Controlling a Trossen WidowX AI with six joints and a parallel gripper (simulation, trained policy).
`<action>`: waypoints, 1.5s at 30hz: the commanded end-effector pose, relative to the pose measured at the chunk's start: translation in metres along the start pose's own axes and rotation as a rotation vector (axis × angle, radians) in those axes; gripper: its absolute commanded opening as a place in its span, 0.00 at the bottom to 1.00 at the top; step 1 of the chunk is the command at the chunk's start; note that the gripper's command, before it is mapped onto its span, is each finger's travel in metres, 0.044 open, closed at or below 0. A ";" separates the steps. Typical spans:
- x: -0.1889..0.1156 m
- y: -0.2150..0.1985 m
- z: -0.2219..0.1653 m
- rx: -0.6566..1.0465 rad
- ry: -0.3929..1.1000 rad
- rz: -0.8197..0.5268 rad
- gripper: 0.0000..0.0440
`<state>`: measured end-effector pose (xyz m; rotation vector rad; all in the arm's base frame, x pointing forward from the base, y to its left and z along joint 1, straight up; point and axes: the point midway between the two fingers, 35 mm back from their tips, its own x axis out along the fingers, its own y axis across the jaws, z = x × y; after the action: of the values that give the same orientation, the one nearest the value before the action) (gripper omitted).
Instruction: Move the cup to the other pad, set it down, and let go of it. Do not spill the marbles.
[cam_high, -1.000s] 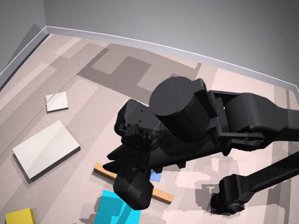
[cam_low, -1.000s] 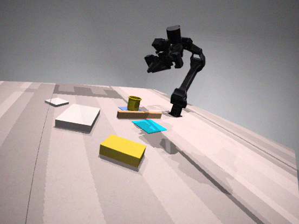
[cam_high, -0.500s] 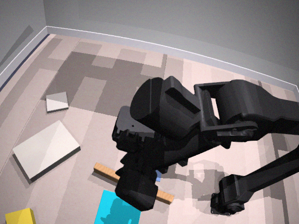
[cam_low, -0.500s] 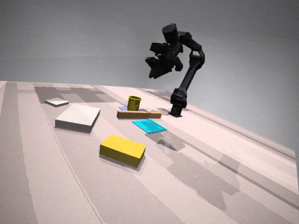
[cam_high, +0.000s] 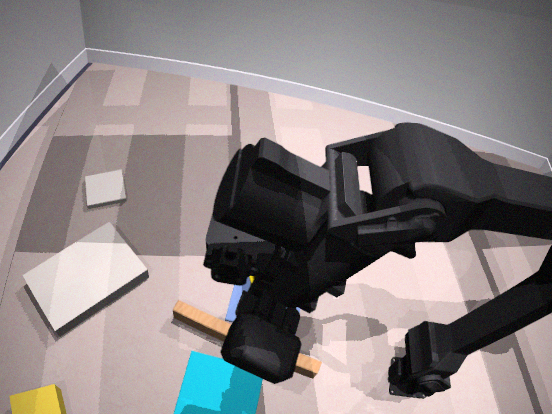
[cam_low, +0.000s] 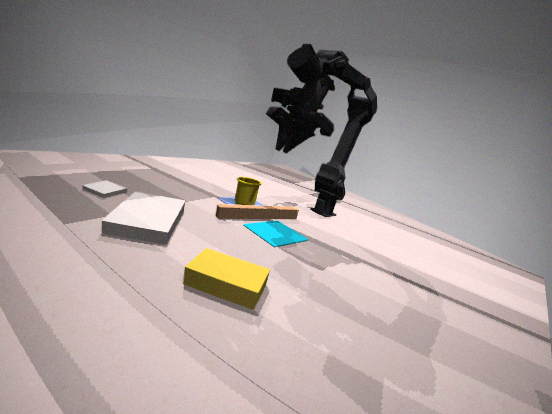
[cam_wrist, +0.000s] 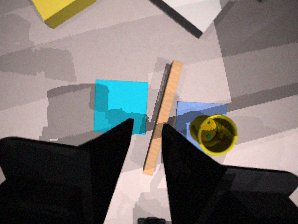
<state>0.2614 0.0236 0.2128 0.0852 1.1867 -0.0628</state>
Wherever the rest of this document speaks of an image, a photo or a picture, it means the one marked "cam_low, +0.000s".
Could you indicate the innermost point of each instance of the white flat rectangular slab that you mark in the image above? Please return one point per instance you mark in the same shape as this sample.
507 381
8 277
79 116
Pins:
144 217

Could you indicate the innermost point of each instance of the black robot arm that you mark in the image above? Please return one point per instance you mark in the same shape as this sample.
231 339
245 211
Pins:
314 70

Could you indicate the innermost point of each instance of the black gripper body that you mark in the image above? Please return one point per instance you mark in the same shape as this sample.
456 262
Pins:
308 116

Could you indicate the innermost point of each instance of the wooden plank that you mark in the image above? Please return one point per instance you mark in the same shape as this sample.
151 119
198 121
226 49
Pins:
229 211

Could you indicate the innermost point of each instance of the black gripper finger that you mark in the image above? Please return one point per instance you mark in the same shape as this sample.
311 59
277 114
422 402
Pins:
285 130
299 134

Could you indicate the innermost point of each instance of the dark yellow cup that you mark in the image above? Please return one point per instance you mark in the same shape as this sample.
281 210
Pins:
246 191

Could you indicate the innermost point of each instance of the yellow rectangular block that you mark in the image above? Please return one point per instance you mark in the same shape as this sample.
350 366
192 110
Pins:
226 277

